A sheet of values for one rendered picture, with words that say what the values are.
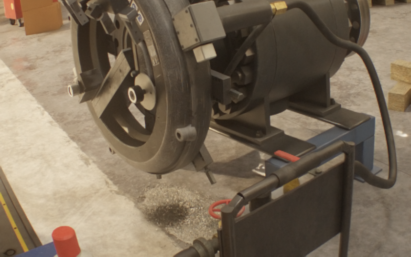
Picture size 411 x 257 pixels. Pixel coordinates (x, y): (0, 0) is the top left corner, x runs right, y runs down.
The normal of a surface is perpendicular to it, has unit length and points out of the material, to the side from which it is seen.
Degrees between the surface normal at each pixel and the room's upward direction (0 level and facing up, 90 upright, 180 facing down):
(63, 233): 0
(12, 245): 0
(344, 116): 0
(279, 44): 87
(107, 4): 114
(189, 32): 90
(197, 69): 84
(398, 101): 90
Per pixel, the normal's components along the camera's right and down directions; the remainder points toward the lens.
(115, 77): -0.80, 0.29
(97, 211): -0.10, -0.93
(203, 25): 0.52, -0.14
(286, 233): 0.60, 0.23
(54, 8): 0.11, 0.35
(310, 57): 0.60, 0.45
